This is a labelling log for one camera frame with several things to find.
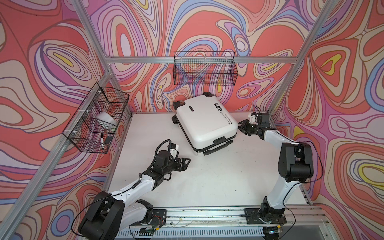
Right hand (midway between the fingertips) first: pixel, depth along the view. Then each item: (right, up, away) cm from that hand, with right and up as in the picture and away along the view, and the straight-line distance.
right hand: (235, 127), depth 96 cm
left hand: (-31, -18, -12) cm, 38 cm away
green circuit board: (-51, -49, -26) cm, 75 cm away
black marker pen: (-73, -7, -23) cm, 77 cm away
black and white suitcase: (-20, +2, -9) cm, 22 cm away
